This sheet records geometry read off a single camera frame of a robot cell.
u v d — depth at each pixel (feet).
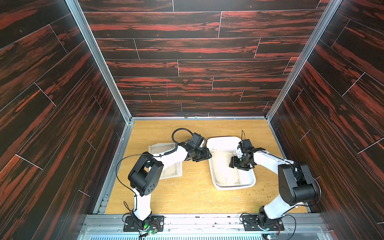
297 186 1.51
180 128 2.90
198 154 2.57
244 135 3.53
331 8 2.18
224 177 2.90
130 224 2.41
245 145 2.51
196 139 2.41
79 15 2.25
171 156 1.91
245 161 2.58
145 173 1.67
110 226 2.41
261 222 2.19
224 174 2.91
